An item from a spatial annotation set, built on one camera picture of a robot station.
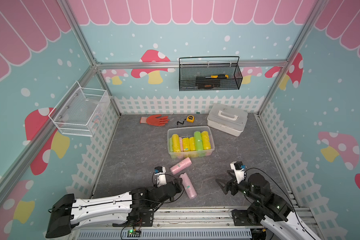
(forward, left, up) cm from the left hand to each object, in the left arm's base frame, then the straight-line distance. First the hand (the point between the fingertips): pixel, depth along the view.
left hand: (176, 184), depth 78 cm
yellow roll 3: (+27, -9, -3) cm, 29 cm away
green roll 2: (+27, -13, +1) cm, 30 cm away
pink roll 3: (+1, -7, -4) cm, 8 cm away
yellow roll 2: (+27, -5, -3) cm, 28 cm away
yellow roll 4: (+26, -18, +1) cm, 32 cm away
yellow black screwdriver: (+57, -24, +28) cm, 68 cm away
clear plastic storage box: (+39, -6, -5) cm, 40 cm away
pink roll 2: (+13, -3, -4) cm, 14 cm away
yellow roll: (+26, +1, 0) cm, 26 cm away
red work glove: (+53, +20, -8) cm, 57 cm away
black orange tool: (+48, -16, +27) cm, 57 cm away
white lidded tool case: (+44, -34, +4) cm, 56 cm away
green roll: (+27, +5, -3) cm, 27 cm away
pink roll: (+27, -2, -4) cm, 27 cm away
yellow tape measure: (+53, -8, -6) cm, 54 cm away
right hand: (+3, -23, +6) cm, 24 cm away
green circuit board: (-21, +20, -10) cm, 31 cm away
